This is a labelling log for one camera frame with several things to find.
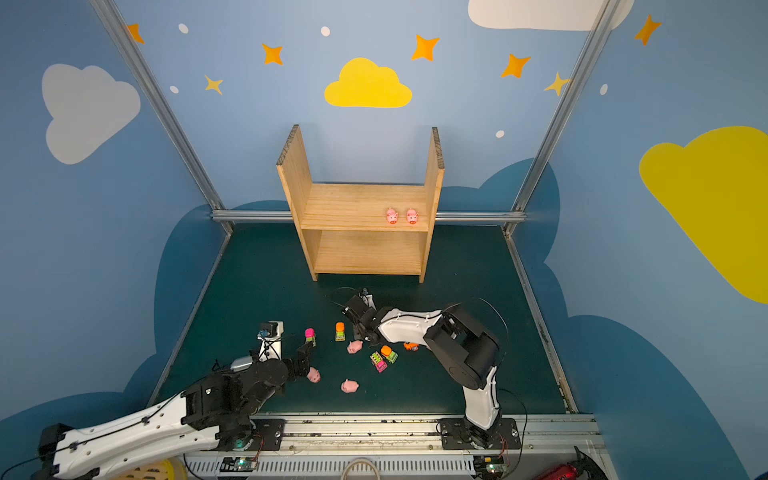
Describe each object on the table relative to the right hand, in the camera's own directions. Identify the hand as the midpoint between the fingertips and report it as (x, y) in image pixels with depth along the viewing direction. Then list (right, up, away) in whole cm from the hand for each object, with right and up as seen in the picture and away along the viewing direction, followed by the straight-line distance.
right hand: (366, 320), depth 94 cm
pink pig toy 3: (-3, -6, -6) cm, 10 cm away
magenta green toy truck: (+4, -10, -10) cm, 15 cm away
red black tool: (+50, -29, -26) cm, 63 cm away
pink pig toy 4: (-4, -15, -13) cm, 20 cm away
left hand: (-15, -3, -18) cm, 24 cm away
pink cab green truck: (-17, -4, -4) cm, 18 cm away
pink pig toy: (+14, +32, -10) cm, 37 cm away
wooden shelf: (-6, +29, -10) cm, 32 cm away
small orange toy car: (+14, -6, -6) cm, 16 cm away
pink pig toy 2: (+8, +32, -11) cm, 35 cm away
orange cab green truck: (-8, -3, -4) cm, 9 cm away
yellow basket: (-42, -26, -29) cm, 58 cm away
